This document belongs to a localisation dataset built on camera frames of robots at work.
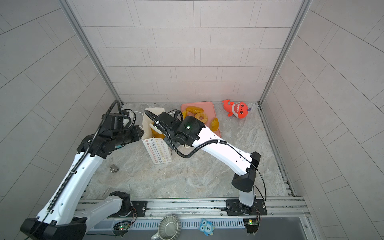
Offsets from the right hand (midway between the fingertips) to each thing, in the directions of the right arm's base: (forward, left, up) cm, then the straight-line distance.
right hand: (173, 138), depth 68 cm
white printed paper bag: (+1, +9, -11) cm, 15 cm away
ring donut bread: (+33, -16, -23) cm, 43 cm away
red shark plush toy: (+33, -42, -19) cm, 56 cm away
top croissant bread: (+36, -10, -20) cm, 42 cm away
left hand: (+6, +12, 0) cm, 14 cm away
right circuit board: (-32, -34, -28) cm, 54 cm away
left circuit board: (-29, +24, -22) cm, 43 cm away
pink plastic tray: (+40, -21, -24) cm, 51 cm away
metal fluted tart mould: (-30, +4, -26) cm, 40 cm away
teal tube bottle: (-6, +20, +7) cm, 22 cm away
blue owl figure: (-31, -13, -24) cm, 42 cm away
